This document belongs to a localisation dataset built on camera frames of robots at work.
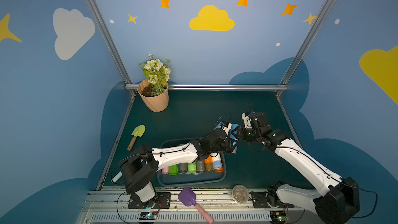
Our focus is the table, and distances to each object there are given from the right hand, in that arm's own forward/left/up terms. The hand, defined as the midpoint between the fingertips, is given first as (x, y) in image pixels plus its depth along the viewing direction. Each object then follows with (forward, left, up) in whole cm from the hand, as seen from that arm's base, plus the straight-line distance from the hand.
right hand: (235, 130), depth 81 cm
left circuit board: (-39, +41, -17) cm, 59 cm away
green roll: (-18, +22, -8) cm, 30 cm away
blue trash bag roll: (0, +2, +3) cm, 4 cm away
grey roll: (-17, +18, -9) cm, 26 cm away
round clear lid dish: (-28, -2, -11) cm, 30 cm away
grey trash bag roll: (-18, +27, -10) cm, 34 cm away
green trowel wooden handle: (+5, +59, -15) cm, 61 cm away
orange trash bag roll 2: (-17, +8, -14) cm, 23 cm away
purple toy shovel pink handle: (-30, +23, -15) cm, 41 cm away
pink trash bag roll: (-19, +36, -13) cm, 43 cm away
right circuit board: (-35, -20, -18) cm, 44 cm away
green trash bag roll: (-19, +32, -12) cm, 39 cm away
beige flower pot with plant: (+25, +50, +2) cm, 56 cm away
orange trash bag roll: (-15, +14, -9) cm, 22 cm away
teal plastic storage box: (-22, +24, -16) cm, 36 cm away
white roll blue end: (-13, +9, -9) cm, 19 cm away
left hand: (-7, -1, -1) cm, 7 cm away
